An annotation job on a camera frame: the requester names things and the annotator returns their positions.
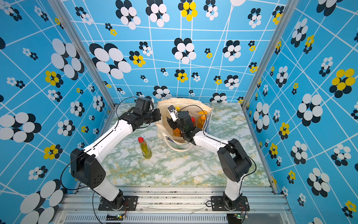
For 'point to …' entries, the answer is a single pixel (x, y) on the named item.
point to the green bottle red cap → (146, 150)
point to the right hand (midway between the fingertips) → (174, 113)
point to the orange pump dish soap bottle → (202, 119)
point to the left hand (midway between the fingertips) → (163, 112)
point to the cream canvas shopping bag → (164, 129)
